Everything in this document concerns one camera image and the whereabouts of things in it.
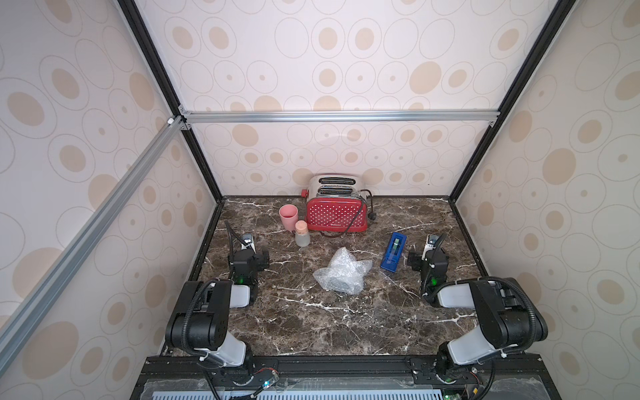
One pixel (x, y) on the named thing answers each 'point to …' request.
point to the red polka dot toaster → (336, 202)
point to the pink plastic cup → (289, 216)
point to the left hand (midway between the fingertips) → (256, 245)
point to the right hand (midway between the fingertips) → (437, 251)
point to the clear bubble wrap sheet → (345, 274)
